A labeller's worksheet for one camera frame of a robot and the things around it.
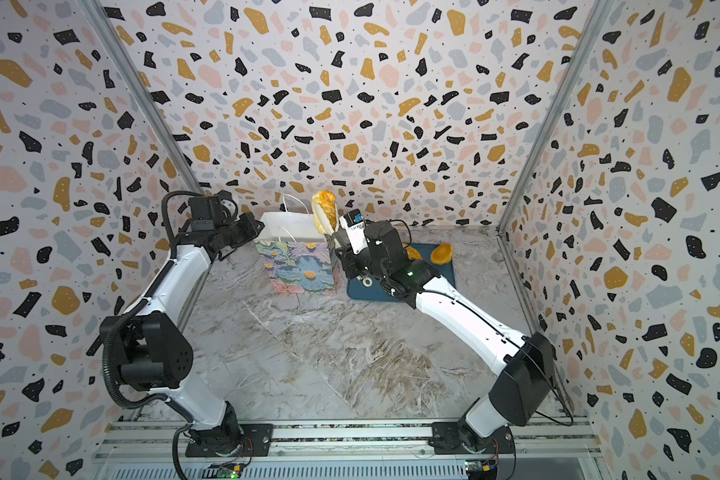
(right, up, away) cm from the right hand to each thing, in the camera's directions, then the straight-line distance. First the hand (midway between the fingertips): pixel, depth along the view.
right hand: (334, 243), depth 72 cm
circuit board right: (+35, -54, 0) cm, 65 cm away
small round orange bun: (+34, -3, +37) cm, 50 cm away
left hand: (-23, +8, +13) cm, 27 cm away
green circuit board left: (-25, -53, -2) cm, 59 cm away
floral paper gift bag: (-13, -3, +15) cm, 20 cm away
